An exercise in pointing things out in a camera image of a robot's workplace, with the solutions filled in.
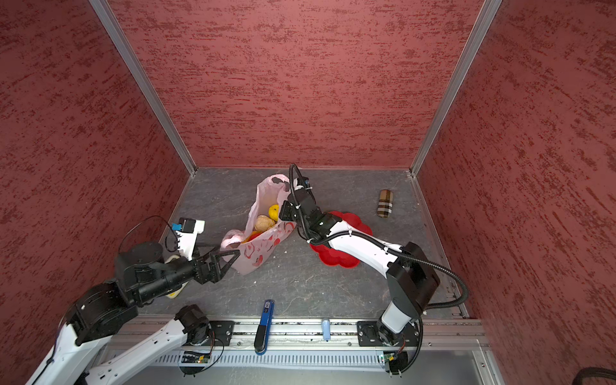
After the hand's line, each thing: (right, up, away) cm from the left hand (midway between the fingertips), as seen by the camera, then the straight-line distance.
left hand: (227, 255), depth 60 cm
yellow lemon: (+5, +8, +38) cm, 39 cm away
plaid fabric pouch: (+54, +11, +43) cm, 70 cm away
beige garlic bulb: (+2, +4, +34) cm, 35 cm away
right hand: (+11, +11, +22) cm, 27 cm away
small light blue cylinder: (+26, -26, +12) cm, 39 cm away
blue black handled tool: (+6, -28, +9) cm, 30 cm away
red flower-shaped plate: (+29, -9, +31) cm, 43 cm away
